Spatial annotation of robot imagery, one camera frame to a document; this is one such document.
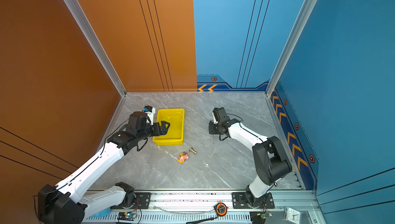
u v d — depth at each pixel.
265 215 0.70
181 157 0.85
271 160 0.45
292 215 0.68
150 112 0.71
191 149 0.89
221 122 0.70
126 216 0.71
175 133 0.96
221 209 0.69
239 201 0.72
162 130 0.71
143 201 0.73
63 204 0.37
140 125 0.61
